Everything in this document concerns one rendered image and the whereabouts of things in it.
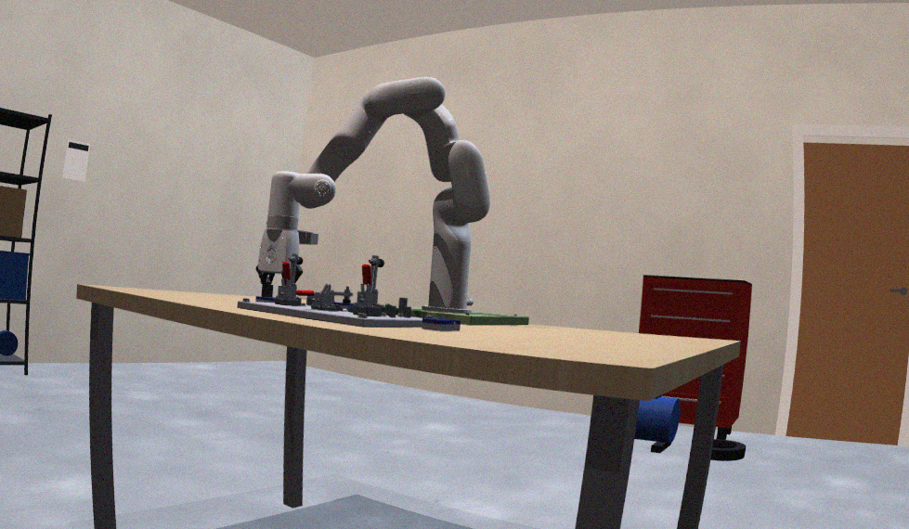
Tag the toggle clamp with red handle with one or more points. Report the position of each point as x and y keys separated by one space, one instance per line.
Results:
x=286 y=294
x=372 y=309
x=325 y=301

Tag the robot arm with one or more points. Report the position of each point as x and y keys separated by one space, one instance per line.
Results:
x=451 y=160

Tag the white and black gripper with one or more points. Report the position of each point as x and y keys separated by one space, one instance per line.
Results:
x=277 y=246

